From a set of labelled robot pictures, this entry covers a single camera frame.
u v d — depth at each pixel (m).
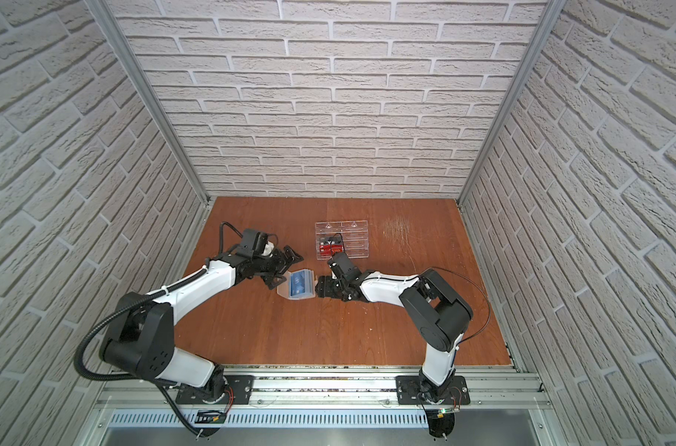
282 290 0.87
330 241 0.99
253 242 0.70
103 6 0.69
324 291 0.81
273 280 0.80
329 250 1.00
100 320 0.41
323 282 0.82
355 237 1.03
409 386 0.74
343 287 0.72
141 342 0.43
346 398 0.74
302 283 0.92
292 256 0.79
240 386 0.75
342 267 0.73
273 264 0.78
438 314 0.48
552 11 0.69
